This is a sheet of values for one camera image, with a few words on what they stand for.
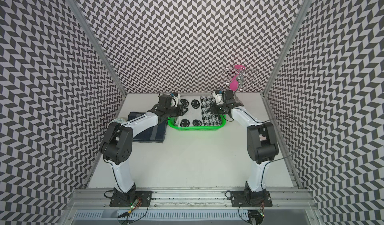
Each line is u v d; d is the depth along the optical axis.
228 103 0.75
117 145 0.50
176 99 0.86
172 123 0.90
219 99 0.86
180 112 0.84
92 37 0.88
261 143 0.50
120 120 0.99
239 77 0.89
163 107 0.75
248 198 0.65
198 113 0.94
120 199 0.67
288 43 0.86
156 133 0.94
